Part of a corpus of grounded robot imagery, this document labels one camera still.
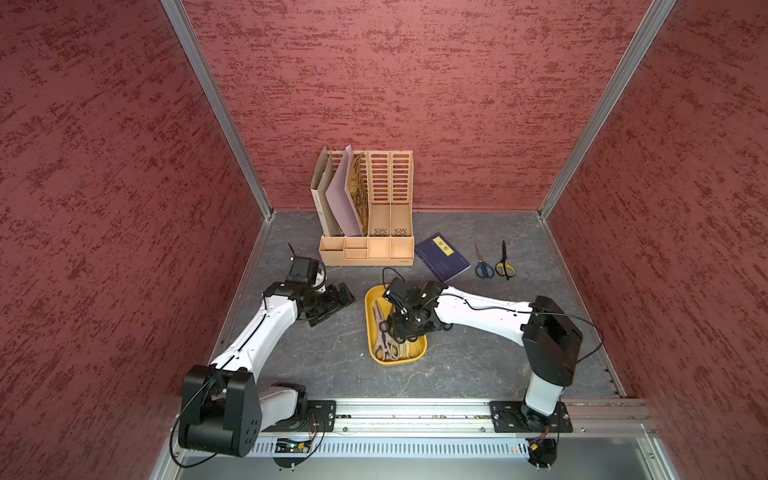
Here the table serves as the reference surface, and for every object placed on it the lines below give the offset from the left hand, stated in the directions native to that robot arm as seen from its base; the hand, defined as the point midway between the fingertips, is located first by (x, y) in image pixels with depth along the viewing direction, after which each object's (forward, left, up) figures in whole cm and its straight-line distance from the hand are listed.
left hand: (342, 311), depth 83 cm
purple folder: (+29, +1, +18) cm, 34 cm away
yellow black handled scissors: (+21, -54, -8) cm, 59 cm away
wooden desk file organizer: (+49, -11, +6) cm, 50 cm away
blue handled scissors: (+21, -47, -9) cm, 52 cm away
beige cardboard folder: (+29, +8, +21) cm, 37 cm away
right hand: (-6, -18, -4) cm, 19 cm away
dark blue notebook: (+26, -32, -9) cm, 42 cm away
